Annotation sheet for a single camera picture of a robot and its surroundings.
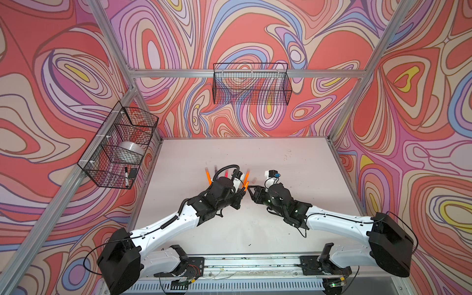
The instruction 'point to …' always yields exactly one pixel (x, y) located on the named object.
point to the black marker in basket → (126, 177)
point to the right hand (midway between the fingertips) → (250, 192)
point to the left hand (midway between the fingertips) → (246, 191)
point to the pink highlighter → (226, 173)
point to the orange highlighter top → (208, 176)
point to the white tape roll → (132, 146)
